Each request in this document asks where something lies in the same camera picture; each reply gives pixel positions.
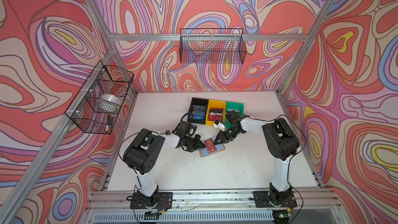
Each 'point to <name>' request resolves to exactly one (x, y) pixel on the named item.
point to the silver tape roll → (109, 102)
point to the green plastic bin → (230, 106)
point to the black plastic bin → (199, 101)
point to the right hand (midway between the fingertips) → (217, 145)
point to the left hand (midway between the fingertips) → (207, 145)
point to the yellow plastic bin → (214, 103)
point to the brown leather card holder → (203, 152)
